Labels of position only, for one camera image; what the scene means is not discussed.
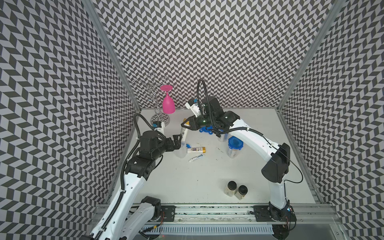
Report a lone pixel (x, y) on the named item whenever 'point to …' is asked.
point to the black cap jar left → (230, 188)
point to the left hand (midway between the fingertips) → (173, 138)
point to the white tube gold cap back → (184, 131)
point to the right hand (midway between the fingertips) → (184, 126)
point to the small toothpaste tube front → (197, 157)
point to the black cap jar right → (241, 192)
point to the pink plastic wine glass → (169, 107)
